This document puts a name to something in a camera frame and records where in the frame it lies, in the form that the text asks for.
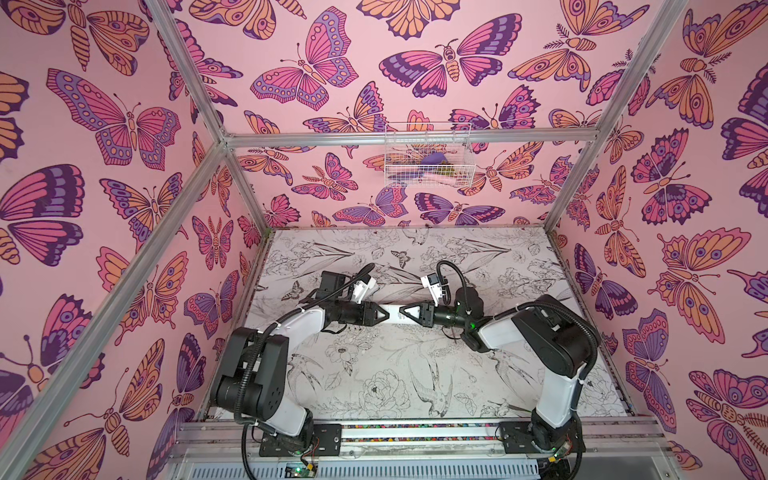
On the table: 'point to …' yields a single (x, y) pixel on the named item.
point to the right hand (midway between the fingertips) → (402, 309)
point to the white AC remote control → (395, 315)
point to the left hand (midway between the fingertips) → (385, 313)
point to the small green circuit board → (300, 470)
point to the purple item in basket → (433, 158)
